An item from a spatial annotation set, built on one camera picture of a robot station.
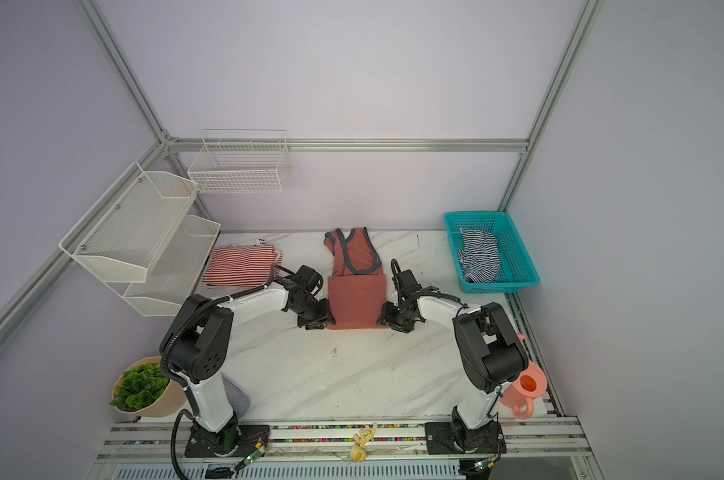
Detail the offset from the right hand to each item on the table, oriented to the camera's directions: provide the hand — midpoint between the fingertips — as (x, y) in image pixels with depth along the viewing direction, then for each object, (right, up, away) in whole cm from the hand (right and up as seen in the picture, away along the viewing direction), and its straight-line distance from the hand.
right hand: (381, 321), depth 93 cm
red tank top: (-8, +9, +7) cm, 14 cm away
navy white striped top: (+38, +21, +18) cm, 47 cm away
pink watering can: (+33, -13, -22) cm, 42 cm away
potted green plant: (-58, -12, -22) cm, 63 cm away
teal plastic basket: (+48, +16, +11) cm, 52 cm away
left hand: (-16, 0, -1) cm, 16 cm away
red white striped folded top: (-46, +17, +9) cm, 50 cm away
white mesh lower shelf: (-65, +16, 0) cm, 67 cm away
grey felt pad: (-38, -18, -15) cm, 45 cm away
